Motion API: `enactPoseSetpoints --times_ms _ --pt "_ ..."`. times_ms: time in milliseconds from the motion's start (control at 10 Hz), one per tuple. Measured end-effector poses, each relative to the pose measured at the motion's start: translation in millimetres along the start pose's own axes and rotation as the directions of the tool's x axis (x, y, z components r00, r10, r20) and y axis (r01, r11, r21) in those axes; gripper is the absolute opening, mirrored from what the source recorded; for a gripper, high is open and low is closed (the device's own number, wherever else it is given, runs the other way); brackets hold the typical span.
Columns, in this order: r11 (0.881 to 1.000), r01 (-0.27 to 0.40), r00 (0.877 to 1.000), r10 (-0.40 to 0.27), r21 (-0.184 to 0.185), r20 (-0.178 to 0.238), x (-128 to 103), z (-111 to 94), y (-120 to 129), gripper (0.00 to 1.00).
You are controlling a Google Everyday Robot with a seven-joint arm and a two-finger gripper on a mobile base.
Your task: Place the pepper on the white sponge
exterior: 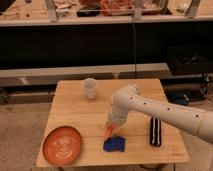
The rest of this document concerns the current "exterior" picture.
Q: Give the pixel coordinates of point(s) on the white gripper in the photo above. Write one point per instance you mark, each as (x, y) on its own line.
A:
(115, 121)

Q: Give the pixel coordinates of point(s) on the orange pepper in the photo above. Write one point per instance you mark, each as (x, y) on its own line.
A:
(108, 132)

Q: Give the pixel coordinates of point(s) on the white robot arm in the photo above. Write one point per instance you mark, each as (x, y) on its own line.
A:
(197, 122)

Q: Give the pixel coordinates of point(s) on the blue cloth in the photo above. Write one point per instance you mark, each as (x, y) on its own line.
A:
(114, 144)

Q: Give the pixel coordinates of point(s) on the white plastic cup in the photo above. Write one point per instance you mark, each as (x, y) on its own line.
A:
(89, 86)

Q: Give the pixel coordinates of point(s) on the wooden table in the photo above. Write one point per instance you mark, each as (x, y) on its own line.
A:
(71, 108)

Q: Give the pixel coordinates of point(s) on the orange plate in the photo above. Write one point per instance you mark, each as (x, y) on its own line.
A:
(62, 146)

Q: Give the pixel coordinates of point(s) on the black bin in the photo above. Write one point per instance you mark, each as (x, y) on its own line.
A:
(188, 60)

